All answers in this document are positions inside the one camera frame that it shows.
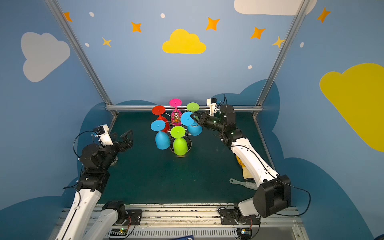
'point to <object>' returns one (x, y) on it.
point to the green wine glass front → (180, 145)
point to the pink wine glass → (176, 115)
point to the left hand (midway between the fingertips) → (122, 131)
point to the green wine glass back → (193, 107)
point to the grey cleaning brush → (249, 185)
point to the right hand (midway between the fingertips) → (191, 114)
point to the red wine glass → (159, 110)
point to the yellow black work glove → (247, 173)
